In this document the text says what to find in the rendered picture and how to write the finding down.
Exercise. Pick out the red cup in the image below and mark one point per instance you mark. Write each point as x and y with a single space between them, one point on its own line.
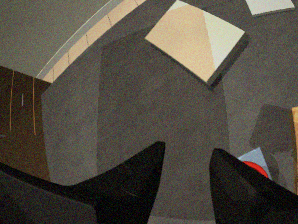
256 168

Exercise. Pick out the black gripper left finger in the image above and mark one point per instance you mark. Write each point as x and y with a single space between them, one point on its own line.
122 195

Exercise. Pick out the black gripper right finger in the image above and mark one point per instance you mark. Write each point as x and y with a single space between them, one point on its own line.
244 196

